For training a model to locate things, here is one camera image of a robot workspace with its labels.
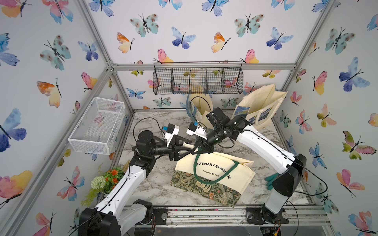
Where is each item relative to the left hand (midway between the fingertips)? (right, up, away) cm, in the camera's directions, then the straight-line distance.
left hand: (191, 147), depth 66 cm
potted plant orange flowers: (-41, -18, +4) cm, 45 cm away
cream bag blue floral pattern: (+7, +26, +52) cm, 58 cm away
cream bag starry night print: (+40, +20, +23) cm, 51 cm away
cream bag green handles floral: (+12, -14, 0) cm, 18 cm away
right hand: (+1, -1, +2) cm, 3 cm away
